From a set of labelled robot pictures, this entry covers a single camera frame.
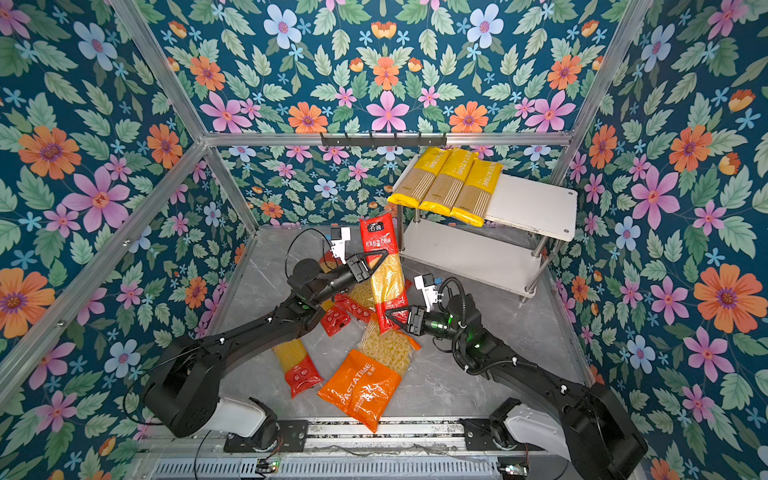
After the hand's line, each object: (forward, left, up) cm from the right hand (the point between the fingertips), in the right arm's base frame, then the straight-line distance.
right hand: (388, 313), depth 70 cm
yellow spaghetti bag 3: (+28, -24, +13) cm, 39 cm away
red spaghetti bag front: (+6, 0, +6) cm, 9 cm away
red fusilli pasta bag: (+15, +12, -20) cm, 28 cm away
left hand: (+10, -1, +12) cm, 16 cm away
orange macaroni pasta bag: (-10, +6, -19) cm, 22 cm away
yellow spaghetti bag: (+33, -7, +14) cm, 36 cm away
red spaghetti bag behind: (-5, +27, -20) cm, 33 cm away
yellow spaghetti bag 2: (+34, -17, +13) cm, 40 cm away
